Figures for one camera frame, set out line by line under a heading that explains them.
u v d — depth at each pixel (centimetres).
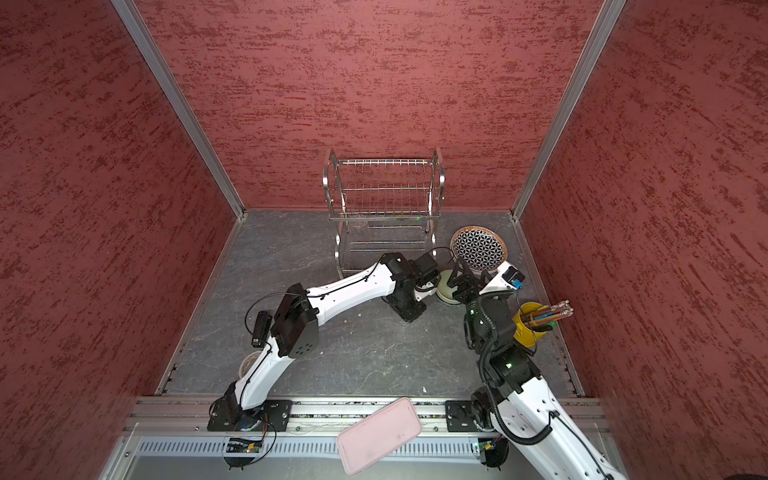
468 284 62
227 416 69
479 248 107
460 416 74
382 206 107
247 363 82
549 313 77
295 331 54
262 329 86
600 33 74
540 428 48
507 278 58
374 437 70
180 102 88
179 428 75
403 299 72
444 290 88
